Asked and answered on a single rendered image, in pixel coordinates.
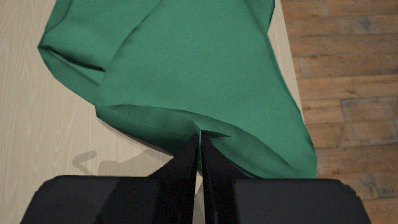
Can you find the green cloth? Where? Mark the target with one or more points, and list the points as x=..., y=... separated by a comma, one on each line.
x=162, y=70

